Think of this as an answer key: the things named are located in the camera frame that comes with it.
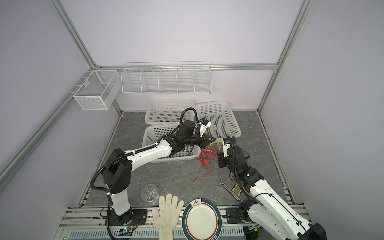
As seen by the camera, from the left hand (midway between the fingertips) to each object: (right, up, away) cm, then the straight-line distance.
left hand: (215, 141), depth 78 cm
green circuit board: (-45, -44, -6) cm, 63 cm away
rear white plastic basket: (-32, +20, +41) cm, 56 cm away
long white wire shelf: (-30, +40, +19) cm, 54 cm away
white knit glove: (-24, -35, -2) cm, 42 cm away
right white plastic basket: (+10, +11, +34) cm, 37 cm away
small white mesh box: (-75, +31, +19) cm, 84 cm away
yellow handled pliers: (+11, -26, +4) cm, 29 cm away
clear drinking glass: (-36, -29, +2) cm, 46 cm away
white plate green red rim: (-7, -39, -5) cm, 40 cm away
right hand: (+3, -6, +1) cm, 7 cm away
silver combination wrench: (+4, -24, +6) cm, 25 cm away
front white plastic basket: (-40, +3, +22) cm, 46 cm away
